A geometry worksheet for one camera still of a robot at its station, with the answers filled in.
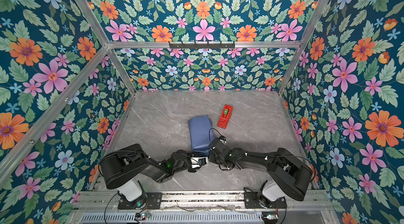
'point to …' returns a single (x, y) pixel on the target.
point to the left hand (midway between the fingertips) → (205, 153)
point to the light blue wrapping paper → (201, 133)
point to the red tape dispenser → (224, 118)
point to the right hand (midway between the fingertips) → (207, 156)
